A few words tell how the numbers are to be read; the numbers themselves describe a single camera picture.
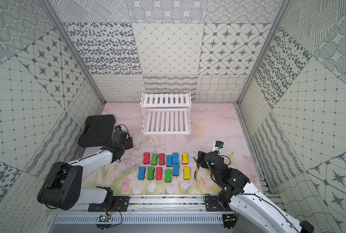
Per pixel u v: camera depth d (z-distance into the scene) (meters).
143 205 0.76
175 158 0.89
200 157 0.68
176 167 0.86
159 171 0.85
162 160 0.88
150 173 0.84
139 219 0.70
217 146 0.66
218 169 0.55
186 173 0.84
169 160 0.89
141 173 0.84
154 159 0.90
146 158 0.90
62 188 0.42
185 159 0.88
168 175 0.84
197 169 0.86
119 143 0.71
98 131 1.03
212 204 0.73
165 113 0.98
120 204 0.74
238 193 0.49
